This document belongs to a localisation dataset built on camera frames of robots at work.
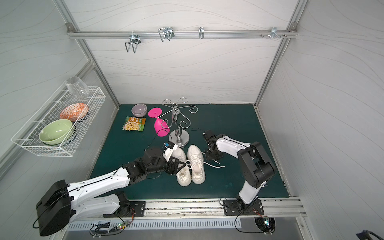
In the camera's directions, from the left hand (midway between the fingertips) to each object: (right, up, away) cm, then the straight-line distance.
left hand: (182, 164), depth 75 cm
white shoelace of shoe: (+16, -5, +13) cm, 22 cm away
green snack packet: (-38, +19, +32) cm, 53 cm away
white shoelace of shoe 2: (+2, -2, +6) cm, 7 cm away
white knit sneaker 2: (+7, -2, +7) cm, 10 cm away
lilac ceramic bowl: (-37, +30, +36) cm, 60 cm away
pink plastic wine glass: (-13, +18, +10) cm, 25 cm away
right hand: (+17, -1, +17) cm, 24 cm away
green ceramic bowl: (-53, +18, -13) cm, 57 cm away
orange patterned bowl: (-53, +27, -4) cm, 59 cm away
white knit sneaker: (+1, -7, +1) cm, 8 cm away
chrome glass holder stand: (-5, +11, +21) cm, 24 cm away
